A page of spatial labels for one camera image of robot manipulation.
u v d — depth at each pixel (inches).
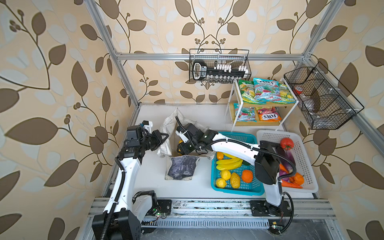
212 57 35.7
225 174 31.8
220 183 30.7
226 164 33.7
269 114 35.2
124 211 15.6
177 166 29.0
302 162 32.4
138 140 23.5
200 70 33.1
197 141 24.8
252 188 31.2
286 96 29.6
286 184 29.7
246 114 35.0
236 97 31.1
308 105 28.0
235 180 31.0
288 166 31.9
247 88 30.5
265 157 21.0
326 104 28.5
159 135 26.8
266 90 29.6
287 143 34.9
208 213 29.0
